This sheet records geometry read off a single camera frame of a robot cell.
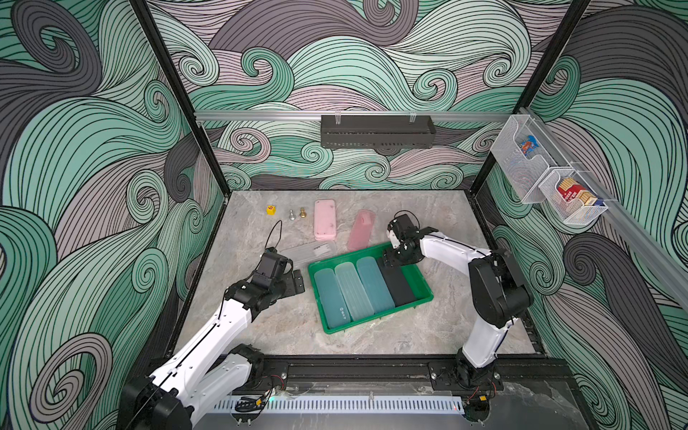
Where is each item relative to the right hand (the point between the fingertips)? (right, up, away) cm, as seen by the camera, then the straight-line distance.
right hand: (397, 259), depth 95 cm
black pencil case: (-1, -8, -5) cm, 9 cm away
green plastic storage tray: (+5, -4, -5) cm, 8 cm away
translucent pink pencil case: (-12, +10, +12) cm, 20 cm away
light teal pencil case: (-9, -8, -5) cm, 13 cm away
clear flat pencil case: (-32, +2, +5) cm, 33 cm away
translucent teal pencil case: (-24, -12, -7) cm, 28 cm away
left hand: (-36, -4, -14) cm, 39 cm away
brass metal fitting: (-36, +17, +15) cm, 43 cm away
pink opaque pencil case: (-27, +14, +10) cm, 32 cm away
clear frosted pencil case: (-16, -10, -5) cm, 20 cm away
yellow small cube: (-50, +18, +16) cm, 55 cm away
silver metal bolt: (-41, +16, +15) cm, 47 cm away
